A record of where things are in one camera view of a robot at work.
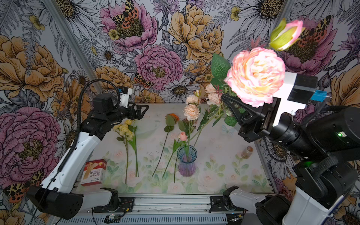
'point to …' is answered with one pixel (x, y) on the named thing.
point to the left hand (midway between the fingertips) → (141, 109)
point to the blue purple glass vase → (187, 167)
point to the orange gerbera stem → (171, 119)
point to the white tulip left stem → (133, 144)
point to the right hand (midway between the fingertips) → (216, 97)
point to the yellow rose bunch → (125, 132)
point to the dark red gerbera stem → (183, 125)
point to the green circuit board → (112, 219)
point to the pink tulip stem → (183, 137)
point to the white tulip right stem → (175, 147)
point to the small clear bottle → (247, 153)
